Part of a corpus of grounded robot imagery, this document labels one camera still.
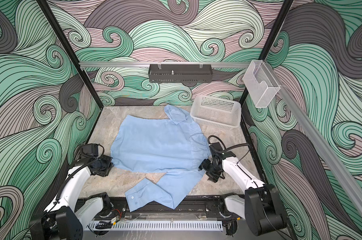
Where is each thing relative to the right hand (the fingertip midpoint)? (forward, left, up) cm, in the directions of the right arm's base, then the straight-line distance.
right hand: (202, 172), depth 83 cm
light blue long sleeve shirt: (+18, +17, -5) cm, 25 cm away
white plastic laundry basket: (+50, -16, -4) cm, 53 cm away
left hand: (+5, +50, +5) cm, 51 cm away
